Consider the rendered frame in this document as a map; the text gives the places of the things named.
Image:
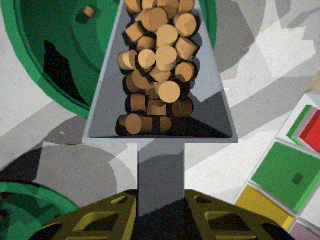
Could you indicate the green bowl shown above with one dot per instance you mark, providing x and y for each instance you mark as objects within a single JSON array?
[
  {"x": 62, "y": 50},
  {"x": 25, "y": 214}
]

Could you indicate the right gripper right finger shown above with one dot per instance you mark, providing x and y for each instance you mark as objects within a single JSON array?
[{"x": 209, "y": 218}]

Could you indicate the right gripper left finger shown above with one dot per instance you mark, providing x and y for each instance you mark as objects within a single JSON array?
[{"x": 112, "y": 218}]

